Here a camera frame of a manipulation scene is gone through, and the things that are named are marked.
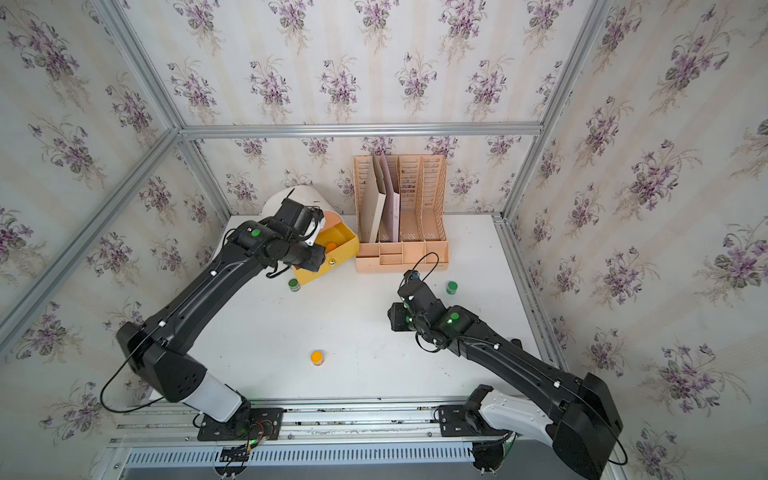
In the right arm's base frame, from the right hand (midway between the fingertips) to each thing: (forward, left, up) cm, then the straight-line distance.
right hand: (394, 313), depth 78 cm
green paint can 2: (+15, -19, -10) cm, 26 cm away
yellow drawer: (+22, +15, +3) cm, 26 cm away
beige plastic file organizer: (+29, -10, -6) cm, 31 cm away
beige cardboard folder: (+30, +6, +12) cm, 33 cm away
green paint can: (+15, +33, -11) cm, 38 cm away
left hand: (+11, +20, +10) cm, 25 cm away
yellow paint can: (-8, +22, -11) cm, 26 cm away
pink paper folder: (+30, +2, +1) cm, 30 cm away
